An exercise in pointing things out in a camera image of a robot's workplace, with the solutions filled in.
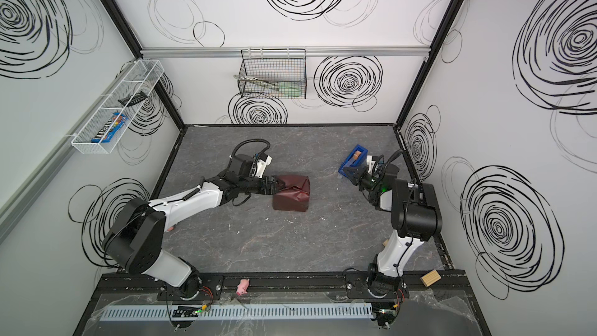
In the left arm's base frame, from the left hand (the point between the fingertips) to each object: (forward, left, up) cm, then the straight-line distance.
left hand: (278, 185), depth 87 cm
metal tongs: (+29, +4, +25) cm, 38 cm away
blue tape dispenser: (+16, -33, -2) cm, 37 cm away
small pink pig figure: (-32, +9, -8) cm, 34 cm away
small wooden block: (-28, -52, -9) cm, 60 cm away
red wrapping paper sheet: (-5, -6, +3) cm, 8 cm away
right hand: (+8, -26, 0) cm, 27 cm away
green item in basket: (+28, -4, +24) cm, 37 cm away
